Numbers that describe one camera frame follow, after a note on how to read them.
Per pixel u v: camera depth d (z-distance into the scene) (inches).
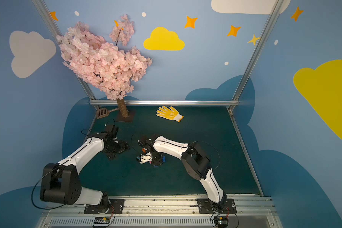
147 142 25.7
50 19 28.9
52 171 16.8
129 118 45.1
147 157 31.0
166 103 46.1
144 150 36.7
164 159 32.8
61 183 16.8
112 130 28.1
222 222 28.8
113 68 28.9
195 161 20.5
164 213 29.0
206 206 29.5
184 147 21.5
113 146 28.8
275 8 27.7
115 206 29.4
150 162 31.7
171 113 46.8
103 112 45.3
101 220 28.9
